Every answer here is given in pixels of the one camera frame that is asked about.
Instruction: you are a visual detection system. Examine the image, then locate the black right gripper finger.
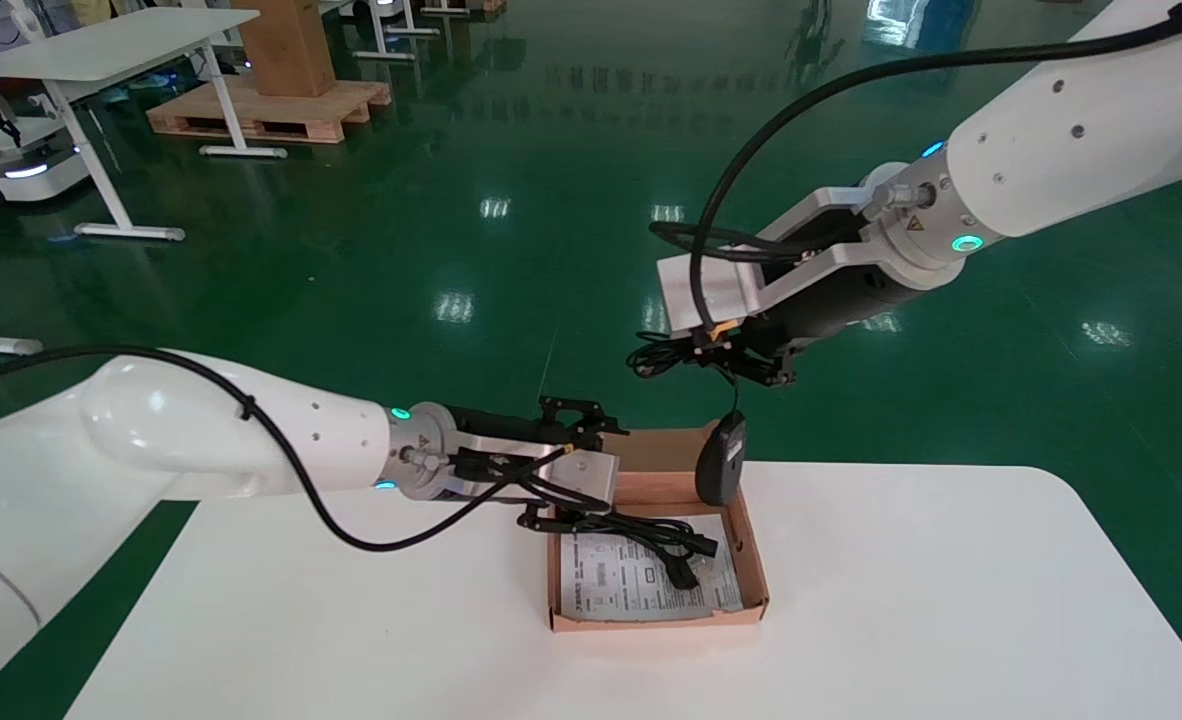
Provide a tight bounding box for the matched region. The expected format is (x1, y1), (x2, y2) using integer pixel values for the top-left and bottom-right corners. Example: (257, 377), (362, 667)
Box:
(721, 350), (797, 389)
(696, 325), (767, 363)

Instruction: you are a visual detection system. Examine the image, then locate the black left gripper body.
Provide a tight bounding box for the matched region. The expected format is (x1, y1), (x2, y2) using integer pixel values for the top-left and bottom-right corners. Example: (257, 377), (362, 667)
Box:
(441, 405), (554, 448)

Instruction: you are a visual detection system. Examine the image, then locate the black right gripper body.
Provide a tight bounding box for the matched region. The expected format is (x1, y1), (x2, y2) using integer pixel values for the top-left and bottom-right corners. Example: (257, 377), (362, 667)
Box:
(741, 255), (930, 386)

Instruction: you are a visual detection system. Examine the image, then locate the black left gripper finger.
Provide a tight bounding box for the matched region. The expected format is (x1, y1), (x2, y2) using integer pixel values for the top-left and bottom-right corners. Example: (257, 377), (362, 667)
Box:
(517, 503), (592, 533)
(539, 396), (632, 441)

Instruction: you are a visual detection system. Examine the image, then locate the black USB cable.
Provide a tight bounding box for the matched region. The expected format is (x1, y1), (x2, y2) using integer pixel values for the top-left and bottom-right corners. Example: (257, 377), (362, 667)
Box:
(627, 330), (749, 507)

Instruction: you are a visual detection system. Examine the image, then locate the black power cable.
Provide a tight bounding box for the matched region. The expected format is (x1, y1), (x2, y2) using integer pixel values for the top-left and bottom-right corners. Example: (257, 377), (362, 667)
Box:
(551, 510), (720, 591)

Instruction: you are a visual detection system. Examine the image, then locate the brown cardboard storage box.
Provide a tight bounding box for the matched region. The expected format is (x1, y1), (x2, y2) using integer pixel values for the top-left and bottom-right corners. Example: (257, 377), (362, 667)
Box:
(548, 425), (770, 633)

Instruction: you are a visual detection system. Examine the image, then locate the printed white instruction sheet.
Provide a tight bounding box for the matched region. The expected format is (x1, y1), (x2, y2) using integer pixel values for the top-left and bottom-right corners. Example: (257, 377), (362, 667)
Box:
(559, 514), (744, 623)

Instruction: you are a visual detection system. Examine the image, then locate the wooden pallet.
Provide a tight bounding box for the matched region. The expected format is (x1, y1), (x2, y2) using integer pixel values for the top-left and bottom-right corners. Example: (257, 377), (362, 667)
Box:
(147, 78), (393, 146)

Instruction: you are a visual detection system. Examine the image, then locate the tall brown cardboard carton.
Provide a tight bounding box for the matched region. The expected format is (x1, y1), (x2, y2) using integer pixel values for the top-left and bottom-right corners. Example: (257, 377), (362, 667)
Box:
(231, 0), (338, 99)

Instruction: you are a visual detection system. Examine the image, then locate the white background mobile robot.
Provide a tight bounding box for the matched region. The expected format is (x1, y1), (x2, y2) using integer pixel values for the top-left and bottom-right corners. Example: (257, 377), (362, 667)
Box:
(0, 20), (92, 206)

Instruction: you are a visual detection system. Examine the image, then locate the large white desk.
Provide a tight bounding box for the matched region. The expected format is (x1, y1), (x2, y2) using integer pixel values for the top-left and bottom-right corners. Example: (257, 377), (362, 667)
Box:
(0, 8), (289, 243)

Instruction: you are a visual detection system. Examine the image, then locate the grey left wrist camera housing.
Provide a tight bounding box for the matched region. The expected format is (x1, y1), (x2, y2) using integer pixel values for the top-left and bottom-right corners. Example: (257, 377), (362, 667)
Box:
(451, 432), (620, 508)

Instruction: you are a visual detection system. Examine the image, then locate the grey wrist camera housing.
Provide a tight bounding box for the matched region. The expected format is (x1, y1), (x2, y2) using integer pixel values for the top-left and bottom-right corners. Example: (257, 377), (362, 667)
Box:
(451, 432), (620, 508)
(657, 187), (912, 336)

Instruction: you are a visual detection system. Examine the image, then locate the grey right wrist camera housing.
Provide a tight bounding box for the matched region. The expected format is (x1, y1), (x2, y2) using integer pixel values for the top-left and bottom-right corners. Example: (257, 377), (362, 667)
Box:
(657, 187), (912, 336)

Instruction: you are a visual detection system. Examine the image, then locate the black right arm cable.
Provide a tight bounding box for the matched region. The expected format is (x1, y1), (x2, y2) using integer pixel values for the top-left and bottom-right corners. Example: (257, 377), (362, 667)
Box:
(649, 0), (1182, 331)

